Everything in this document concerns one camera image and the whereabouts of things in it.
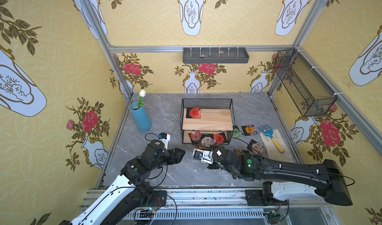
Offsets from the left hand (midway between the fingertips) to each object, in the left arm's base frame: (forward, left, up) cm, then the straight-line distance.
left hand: (179, 153), depth 74 cm
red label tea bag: (+24, -8, +2) cm, 25 cm away
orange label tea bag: (+21, -46, -14) cm, 52 cm away
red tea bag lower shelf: (+15, -24, -13) cm, 31 cm away
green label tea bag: (+18, -37, -13) cm, 43 cm away
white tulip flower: (+29, +20, +14) cm, 38 cm away
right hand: (-1, -11, +4) cm, 12 cm away
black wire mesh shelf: (+21, -16, +2) cm, 27 cm away
